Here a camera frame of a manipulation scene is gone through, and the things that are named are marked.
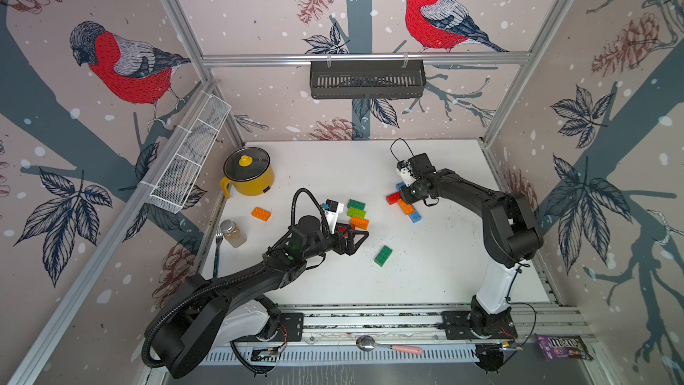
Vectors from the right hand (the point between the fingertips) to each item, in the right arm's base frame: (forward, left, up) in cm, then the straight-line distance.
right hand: (407, 195), depth 100 cm
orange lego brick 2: (-9, +55, -2) cm, 56 cm away
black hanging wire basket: (+37, +18, +26) cm, 48 cm away
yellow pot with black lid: (+5, +61, +6) cm, 62 cm away
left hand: (-21, +17, +12) cm, 29 cm away
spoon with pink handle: (-47, +15, -3) cm, 50 cm away
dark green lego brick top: (-4, +21, 0) cm, 21 cm away
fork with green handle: (-20, +67, -1) cm, 70 cm away
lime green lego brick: (-8, +19, -2) cm, 21 cm away
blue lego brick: (-9, -2, -1) cm, 9 cm away
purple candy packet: (-46, -36, -1) cm, 59 cm away
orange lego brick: (-6, +1, +1) cm, 7 cm away
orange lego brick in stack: (-12, +18, -1) cm, 21 cm away
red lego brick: (-2, +5, +1) cm, 6 cm away
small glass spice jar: (-21, +59, +6) cm, 63 cm away
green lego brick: (-24, +11, -2) cm, 26 cm away
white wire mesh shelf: (-10, +76, +19) cm, 79 cm away
